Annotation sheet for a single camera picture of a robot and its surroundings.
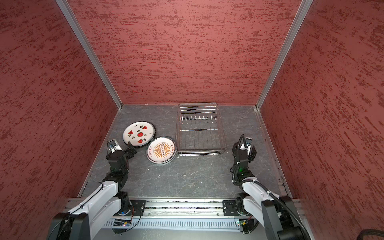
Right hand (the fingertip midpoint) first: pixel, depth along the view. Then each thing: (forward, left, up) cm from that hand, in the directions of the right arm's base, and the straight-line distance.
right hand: (244, 145), depth 86 cm
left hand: (+1, +71, 0) cm, 71 cm away
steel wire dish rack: (+18, +25, -9) cm, 33 cm away
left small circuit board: (-34, +67, -13) cm, 77 cm away
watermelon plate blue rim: (+16, +68, -7) cm, 70 cm away
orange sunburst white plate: (-5, +50, -7) cm, 51 cm away
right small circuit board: (-36, +7, -13) cm, 39 cm away
